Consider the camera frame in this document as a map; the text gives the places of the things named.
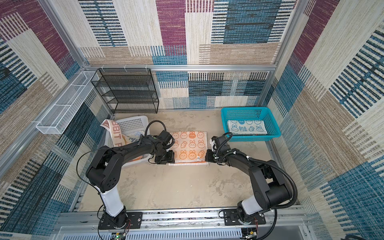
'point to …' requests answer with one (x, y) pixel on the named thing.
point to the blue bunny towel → (247, 127)
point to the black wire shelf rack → (127, 90)
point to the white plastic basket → (128, 126)
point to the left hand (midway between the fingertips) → (172, 160)
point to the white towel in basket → (133, 137)
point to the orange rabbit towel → (119, 139)
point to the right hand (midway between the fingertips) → (206, 158)
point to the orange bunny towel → (190, 148)
